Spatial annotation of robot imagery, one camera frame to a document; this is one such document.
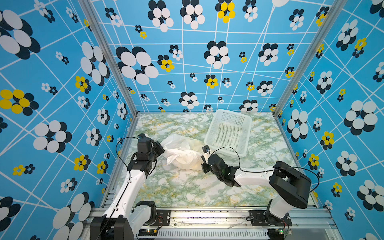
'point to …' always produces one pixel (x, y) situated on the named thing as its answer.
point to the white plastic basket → (228, 129)
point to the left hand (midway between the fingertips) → (162, 144)
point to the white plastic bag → (183, 152)
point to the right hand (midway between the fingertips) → (203, 157)
